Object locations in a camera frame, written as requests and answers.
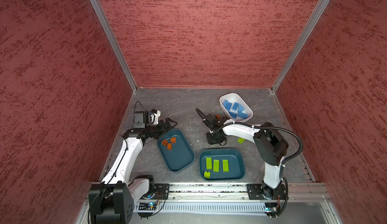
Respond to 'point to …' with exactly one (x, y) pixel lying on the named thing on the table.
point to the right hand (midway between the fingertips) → (211, 144)
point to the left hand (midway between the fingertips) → (172, 129)
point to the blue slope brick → (241, 108)
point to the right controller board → (271, 207)
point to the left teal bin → (175, 150)
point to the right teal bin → (236, 160)
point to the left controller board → (150, 206)
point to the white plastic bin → (232, 98)
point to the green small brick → (207, 174)
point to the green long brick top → (225, 165)
